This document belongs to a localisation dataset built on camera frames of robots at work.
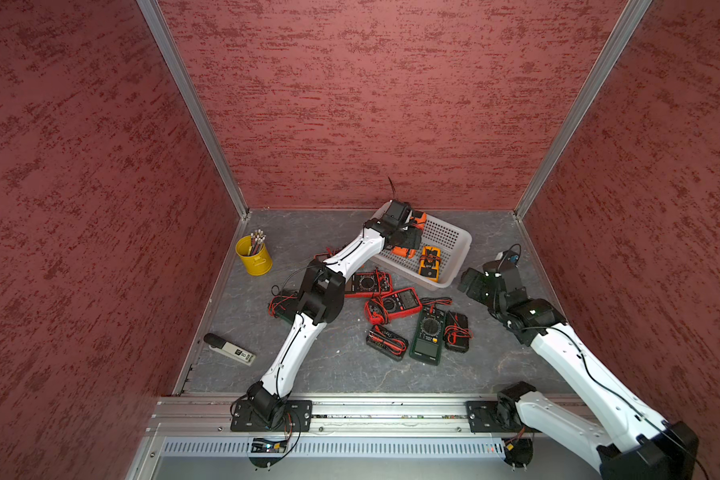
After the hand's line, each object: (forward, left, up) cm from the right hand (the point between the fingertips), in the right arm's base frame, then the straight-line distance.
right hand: (473, 286), depth 80 cm
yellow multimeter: (+17, +7, -13) cm, 22 cm away
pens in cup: (+17, +63, +2) cm, 65 cm away
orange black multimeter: (+26, +11, -2) cm, 28 cm away
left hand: (+23, +14, -8) cm, 28 cm away
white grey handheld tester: (-12, +68, -11) cm, 70 cm away
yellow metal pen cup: (+15, +65, -8) cm, 68 cm away
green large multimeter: (-10, +12, -15) cm, 22 cm away
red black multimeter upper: (+9, +29, -12) cm, 33 cm away
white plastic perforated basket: (+25, -3, -13) cm, 29 cm away
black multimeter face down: (-8, +4, -13) cm, 15 cm away
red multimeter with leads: (-1, +24, -10) cm, 26 cm away
